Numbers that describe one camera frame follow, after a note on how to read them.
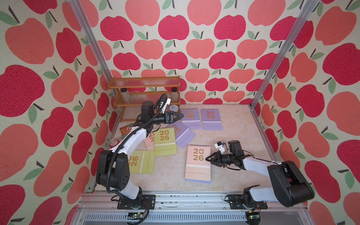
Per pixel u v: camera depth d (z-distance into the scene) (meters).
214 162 0.79
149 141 0.97
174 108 1.11
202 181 0.81
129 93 1.01
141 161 0.88
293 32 0.78
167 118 0.70
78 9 0.70
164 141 0.96
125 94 0.98
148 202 0.75
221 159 0.78
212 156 0.83
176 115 0.71
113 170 0.44
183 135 1.01
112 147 0.48
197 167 0.82
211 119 1.11
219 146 0.85
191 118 1.11
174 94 0.98
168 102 0.73
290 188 0.43
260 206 0.73
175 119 0.75
